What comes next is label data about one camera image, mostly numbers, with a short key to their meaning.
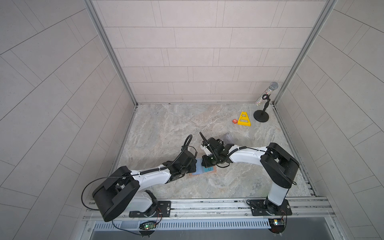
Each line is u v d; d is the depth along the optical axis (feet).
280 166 1.53
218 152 2.26
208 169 2.71
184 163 2.11
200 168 2.73
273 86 2.90
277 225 2.23
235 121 3.45
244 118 3.51
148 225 2.11
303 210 2.41
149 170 1.65
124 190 1.35
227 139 2.99
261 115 3.54
